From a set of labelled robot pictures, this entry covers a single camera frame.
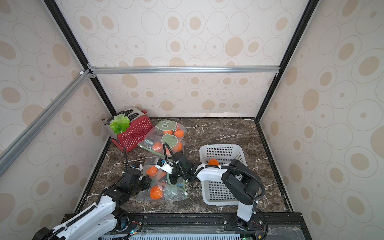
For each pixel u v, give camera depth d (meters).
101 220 0.53
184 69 0.87
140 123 0.96
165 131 1.02
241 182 0.47
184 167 0.67
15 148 0.53
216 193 0.83
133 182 0.66
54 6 0.67
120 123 0.90
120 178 0.89
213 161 0.90
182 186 0.75
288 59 0.85
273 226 0.73
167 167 0.73
